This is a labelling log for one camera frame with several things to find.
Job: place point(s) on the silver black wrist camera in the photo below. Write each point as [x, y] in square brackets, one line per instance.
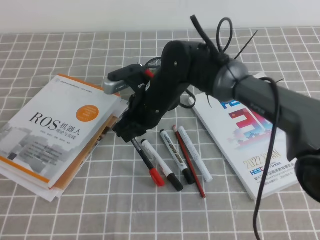
[117, 80]

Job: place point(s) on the white marker black print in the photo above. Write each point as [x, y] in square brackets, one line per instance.
[177, 157]

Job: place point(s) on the cream paged middle book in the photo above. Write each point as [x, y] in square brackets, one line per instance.
[53, 188]

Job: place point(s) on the orange covered book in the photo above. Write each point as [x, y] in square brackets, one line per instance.
[70, 173]

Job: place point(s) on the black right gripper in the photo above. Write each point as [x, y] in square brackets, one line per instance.
[167, 85]

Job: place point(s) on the red black pencil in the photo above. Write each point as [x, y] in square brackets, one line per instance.
[189, 163]

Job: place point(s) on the white bottom booklet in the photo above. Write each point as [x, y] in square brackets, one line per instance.
[47, 195]

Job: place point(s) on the black pen red cap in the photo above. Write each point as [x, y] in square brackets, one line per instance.
[157, 179]

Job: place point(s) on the black mesh pen holder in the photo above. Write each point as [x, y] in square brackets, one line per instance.
[153, 65]

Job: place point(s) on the grey checkered tablecloth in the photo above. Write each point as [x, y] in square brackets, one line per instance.
[112, 197]

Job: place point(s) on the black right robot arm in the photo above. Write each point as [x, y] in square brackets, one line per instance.
[225, 79]

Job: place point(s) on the white paint marker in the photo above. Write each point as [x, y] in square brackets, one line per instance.
[195, 155]

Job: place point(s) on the white marker black cap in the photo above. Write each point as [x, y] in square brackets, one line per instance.
[171, 177]

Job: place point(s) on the white ROS robotics book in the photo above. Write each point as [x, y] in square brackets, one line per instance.
[46, 136]

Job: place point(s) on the white HEEC 2022 book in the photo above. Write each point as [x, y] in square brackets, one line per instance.
[243, 137]

